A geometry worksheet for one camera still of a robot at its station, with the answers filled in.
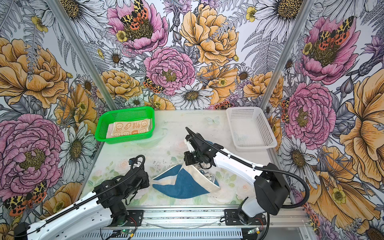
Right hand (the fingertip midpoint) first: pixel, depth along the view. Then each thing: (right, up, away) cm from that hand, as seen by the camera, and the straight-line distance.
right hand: (186, 163), depth 81 cm
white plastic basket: (+43, +18, +25) cm, 53 cm away
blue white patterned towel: (0, -10, 0) cm, 10 cm away
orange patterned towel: (-42, +19, +27) cm, 54 cm away
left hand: (-21, -8, -1) cm, 22 cm away
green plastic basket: (-56, +28, +44) cm, 76 cm away
